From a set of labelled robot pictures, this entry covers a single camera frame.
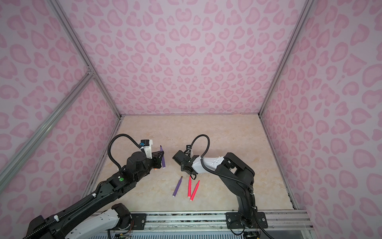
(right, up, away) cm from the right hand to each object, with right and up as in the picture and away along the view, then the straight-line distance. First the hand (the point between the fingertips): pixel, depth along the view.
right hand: (188, 164), depth 95 cm
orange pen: (-13, +4, -27) cm, 30 cm away
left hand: (-12, +11, -17) cm, 23 cm away
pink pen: (+1, -10, -11) cm, 15 cm away
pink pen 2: (+4, -12, -12) cm, 17 cm away
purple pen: (-12, +7, -18) cm, 23 cm away
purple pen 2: (-6, -11, -11) cm, 17 cm away
